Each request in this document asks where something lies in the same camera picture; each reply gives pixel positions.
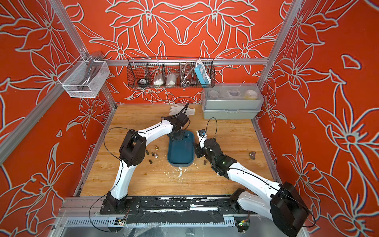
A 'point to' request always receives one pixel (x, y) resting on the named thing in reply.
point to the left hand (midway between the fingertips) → (179, 135)
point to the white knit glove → (176, 108)
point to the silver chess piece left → (156, 155)
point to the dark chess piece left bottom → (150, 161)
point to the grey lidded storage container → (231, 101)
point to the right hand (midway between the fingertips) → (193, 141)
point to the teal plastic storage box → (181, 153)
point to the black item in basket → (142, 82)
